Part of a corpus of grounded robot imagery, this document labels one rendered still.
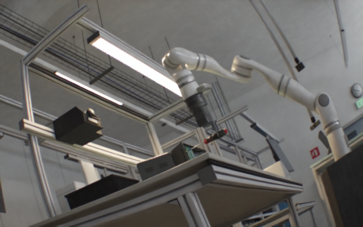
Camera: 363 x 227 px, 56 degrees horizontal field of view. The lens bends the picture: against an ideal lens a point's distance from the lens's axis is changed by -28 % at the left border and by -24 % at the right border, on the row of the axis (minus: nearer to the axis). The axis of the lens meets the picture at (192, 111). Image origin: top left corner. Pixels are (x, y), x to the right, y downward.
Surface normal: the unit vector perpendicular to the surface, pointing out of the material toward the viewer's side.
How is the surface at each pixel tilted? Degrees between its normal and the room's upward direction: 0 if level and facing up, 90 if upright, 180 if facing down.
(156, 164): 90
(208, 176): 90
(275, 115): 90
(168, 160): 90
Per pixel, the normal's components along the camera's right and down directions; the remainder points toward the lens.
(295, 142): -0.40, -0.22
